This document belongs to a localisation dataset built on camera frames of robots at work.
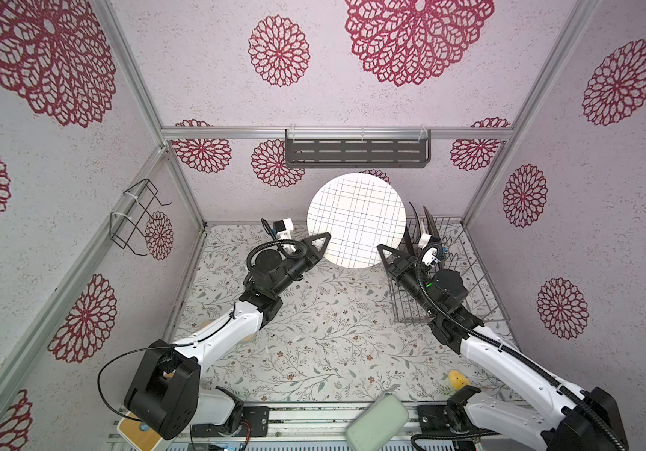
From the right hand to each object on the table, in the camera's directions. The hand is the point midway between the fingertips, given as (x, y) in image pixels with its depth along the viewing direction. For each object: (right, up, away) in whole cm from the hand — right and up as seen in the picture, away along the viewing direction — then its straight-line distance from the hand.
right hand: (379, 243), depth 67 cm
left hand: (-12, +1, +5) cm, 13 cm away
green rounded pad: (+2, -47, +6) cm, 47 cm away
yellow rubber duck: (+25, -39, +12) cm, 47 cm away
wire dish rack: (+40, -3, +40) cm, 56 cm away
